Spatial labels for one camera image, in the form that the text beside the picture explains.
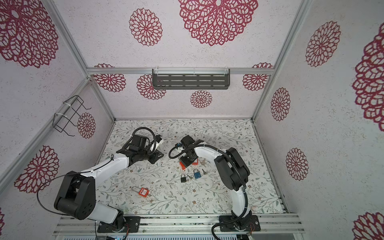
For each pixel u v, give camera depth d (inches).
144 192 32.7
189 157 32.0
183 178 35.3
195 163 37.2
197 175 35.5
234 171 20.2
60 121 28.6
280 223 30.0
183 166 36.0
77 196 17.1
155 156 30.7
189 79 37.9
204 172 36.2
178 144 34.2
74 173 18.3
